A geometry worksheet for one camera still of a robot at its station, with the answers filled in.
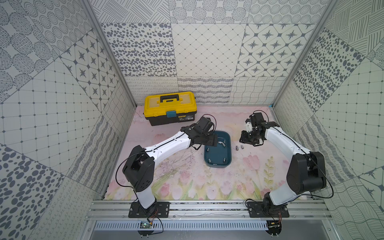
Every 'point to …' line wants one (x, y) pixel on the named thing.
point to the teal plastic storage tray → (219, 156)
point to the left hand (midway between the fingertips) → (213, 136)
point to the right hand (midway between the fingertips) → (243, 142)
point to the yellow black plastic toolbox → (169, 108)
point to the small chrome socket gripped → (237, 147)
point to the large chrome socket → (242, 147)
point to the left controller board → (145, 224)
